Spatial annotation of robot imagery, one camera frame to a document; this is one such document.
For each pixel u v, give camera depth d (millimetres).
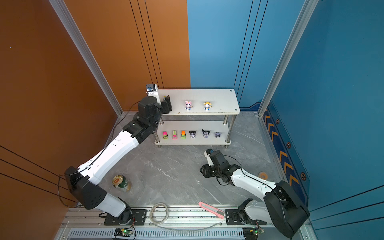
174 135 961
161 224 725
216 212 755
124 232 709
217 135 940
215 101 778
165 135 960
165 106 643
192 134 939
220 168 656
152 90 599
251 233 709
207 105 713
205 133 935
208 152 790
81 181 409
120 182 743
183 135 963
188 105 715
